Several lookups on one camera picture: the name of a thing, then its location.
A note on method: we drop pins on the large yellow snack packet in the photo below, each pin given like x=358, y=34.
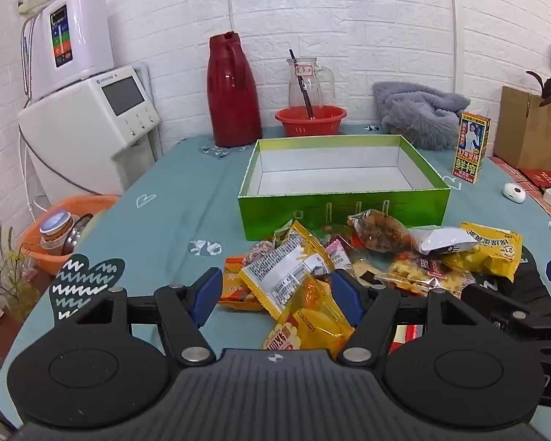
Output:
x=496, y=257

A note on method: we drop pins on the red plaid cloth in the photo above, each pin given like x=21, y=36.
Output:
x=532, y=206

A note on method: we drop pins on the white round device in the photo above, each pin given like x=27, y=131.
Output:
x=514, y=193

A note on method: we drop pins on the orange plastic basket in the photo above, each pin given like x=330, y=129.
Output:
x=41, y=259

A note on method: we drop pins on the white silver snack packet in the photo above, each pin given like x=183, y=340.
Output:
x=441, y=239

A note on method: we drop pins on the pink snack packet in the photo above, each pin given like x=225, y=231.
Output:
x=339, y=252

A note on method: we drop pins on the green potted plant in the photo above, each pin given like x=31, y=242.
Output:
x=7, y=275

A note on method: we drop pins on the white machine with screen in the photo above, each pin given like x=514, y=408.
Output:
x=82, y=147

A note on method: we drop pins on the yellow packet with white label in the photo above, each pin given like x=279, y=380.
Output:
x=275, y=275

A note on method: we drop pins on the red plastic basket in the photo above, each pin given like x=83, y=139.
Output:
x=312, y=126

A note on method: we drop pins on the clear packet of yellow snacks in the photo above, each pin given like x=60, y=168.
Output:
x=408, y=275

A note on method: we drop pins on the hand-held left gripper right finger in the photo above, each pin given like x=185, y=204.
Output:
x=346, y=298

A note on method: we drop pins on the black chopstick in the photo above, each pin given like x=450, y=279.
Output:
x=308, y=105
x=300, y=82

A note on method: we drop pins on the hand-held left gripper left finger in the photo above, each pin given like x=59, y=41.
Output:
x=207, y=291

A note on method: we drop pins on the grey fuzzy cloth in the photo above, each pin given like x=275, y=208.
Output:
x=418, y=115

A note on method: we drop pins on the yellow packet with red print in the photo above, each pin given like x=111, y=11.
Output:
x=312, y=326

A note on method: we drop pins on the orange snack packet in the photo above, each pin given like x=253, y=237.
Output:
x=234, y=291

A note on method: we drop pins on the clear cracker packet black band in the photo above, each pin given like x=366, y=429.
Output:
x=365, y=268

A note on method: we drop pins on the green pea snack packet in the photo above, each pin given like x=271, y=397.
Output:
x=283, y=233

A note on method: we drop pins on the red and white snack packet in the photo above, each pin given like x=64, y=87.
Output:
x=261, y=249

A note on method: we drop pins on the glass pitcher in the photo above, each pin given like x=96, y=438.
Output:
x=320, y=87

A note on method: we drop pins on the yellow drink carton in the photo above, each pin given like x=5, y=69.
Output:
x=472, y=151

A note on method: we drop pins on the teal tablecloth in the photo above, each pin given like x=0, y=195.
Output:
x=165, y=220

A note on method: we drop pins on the brown cardboard box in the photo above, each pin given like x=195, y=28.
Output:
x=523, y=133

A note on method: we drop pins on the green cardboard box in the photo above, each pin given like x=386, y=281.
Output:
x=340, y=211

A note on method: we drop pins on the white water purifier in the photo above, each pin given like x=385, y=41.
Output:
x=87, y=32

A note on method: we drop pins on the metal bowl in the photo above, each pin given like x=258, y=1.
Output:
x=78, y=234

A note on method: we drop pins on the red thermos jug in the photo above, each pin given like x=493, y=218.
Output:
x=232, y=101

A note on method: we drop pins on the red flat packet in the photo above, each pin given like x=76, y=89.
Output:
x=539, y=178

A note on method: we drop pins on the blue lidded cup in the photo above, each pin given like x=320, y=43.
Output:
x=55, y=226

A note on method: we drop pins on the brown drumstick packet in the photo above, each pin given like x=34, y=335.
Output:
x=381, y=234

